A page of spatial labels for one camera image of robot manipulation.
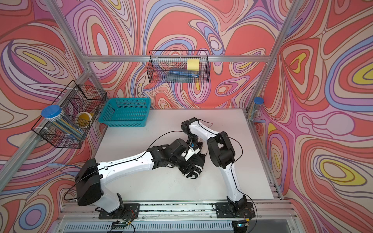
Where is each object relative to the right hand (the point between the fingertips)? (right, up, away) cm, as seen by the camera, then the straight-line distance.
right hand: (193, 157), depth 91 cm
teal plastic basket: (-56, +30, +28) cm, 69 cm away
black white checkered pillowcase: (+3, +1, -7) cm, 8 cm away
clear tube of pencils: (+47, +38, +12) cm, 62 cm away
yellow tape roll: (-58, +24, -16) cm, 65 cm away
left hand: (+1, -1, -17) cm, 17 cm away
